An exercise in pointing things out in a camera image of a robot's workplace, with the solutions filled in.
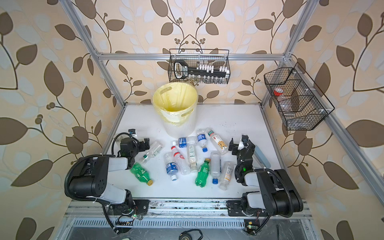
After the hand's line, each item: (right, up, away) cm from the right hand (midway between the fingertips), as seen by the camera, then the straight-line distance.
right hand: (241, 140), depth 89 cm
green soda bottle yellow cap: (-57, -17, -8) cm, 60 cm away
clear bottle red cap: (-35, -13, -4) cm, 37 cm away
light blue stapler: (+10, -10, -2) cm, 14 cm away
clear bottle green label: (-52, -5, +3) cm, 53 cm away
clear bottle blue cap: (-15, -16, 0) cm, 22 cm away
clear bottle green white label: (-30, -6, 0) cm, 30 cm away
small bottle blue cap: (-23, -1, +8) cm, 25 cm away
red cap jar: (+18, +28, -8) cm, 34 cm away
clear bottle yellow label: (-11, -18, -8) cm, 23 cm away
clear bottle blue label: (-41, -13, -6) cm, 44 cm away
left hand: (-64, 0, +6) cm, 64 cm away
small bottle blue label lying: (-34, -2, +5) cm, 34 cm away
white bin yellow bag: (-42, +23, +16) cm, 50 cm away
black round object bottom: (-32, -39, -24) cm, 56 cm away
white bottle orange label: (-13, -3, +3) cm, 14 cm away
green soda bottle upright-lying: (-24, -21, -6) cm, 33 cm away
